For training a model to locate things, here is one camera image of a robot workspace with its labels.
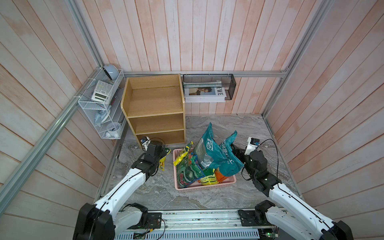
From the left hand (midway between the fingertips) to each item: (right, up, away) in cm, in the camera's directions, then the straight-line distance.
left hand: (160, 149), depth 85 cm
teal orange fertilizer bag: (+37, -3, -13) cm, 40 cm away
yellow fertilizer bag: (+13, -2, -1) cm, 13 cm away
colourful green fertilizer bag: (+17, -9, -11) cm, 22 cm away
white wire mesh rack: (-27, +29, +3) cm, 39 cm away
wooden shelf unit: (-2, +24, -5) cm, 24 cm away
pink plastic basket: (+20, -20, -2) cm, 29 cm away
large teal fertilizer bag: (+26, 0, -11) cm, 29 cm away
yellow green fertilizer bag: (+28, -14, -7) cm, 32 cm away
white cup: (-30, +12, +5) cm, 33 cm away
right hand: (+43, +3, -4) cm, 44 cm away
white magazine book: (+26, +36, +10) cm, 46 cm away
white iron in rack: (-31, +19, -5) cm, 37 cm away
